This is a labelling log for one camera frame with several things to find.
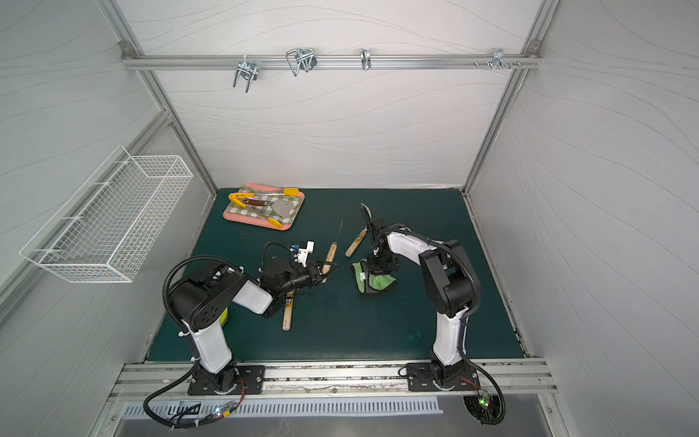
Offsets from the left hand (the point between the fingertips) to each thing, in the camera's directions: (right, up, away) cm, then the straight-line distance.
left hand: (339, 269), depth 83 cm
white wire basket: (-59, +14, -14) cm, 62 cm away
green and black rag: (+10, -6, +7) cm, 13 cm away
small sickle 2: (-3, +3, +2) cm, 5 cm away
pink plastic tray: (-24, +12, +25) cm, 36 cm away
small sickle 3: (+3, +4, +15) cm, 16 cm away
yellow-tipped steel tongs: (-45, +24, +31) cm, 60 cm away
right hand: (+13, -3, +12) cm, 18 cm away
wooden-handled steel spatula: (-26, +20, +32) cm, 46 cm away
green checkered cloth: (-32, +19, +29) cm, 48 cm away
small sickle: (-16, -14, +1) cm, 21 cm away
